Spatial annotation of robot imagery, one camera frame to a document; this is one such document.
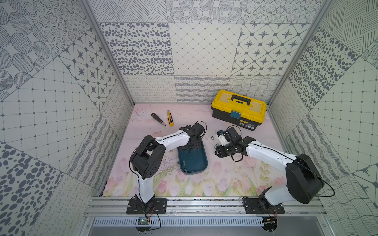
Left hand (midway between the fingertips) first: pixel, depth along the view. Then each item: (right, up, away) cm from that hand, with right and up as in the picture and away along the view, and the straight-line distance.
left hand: (193, 143), depth 93 cm
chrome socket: (+13, +3, +6) cm, 15 cm away
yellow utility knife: (-18, +17, +17) cm, 30 cm away
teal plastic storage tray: (0, -10, -6) cm, 12 cm away
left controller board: (-25, -34, -22) cm, 48 cm away
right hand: (+15, -5, -7) cm, 17 cm away
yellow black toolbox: (+31, +22, +4) cm, 39 cm away
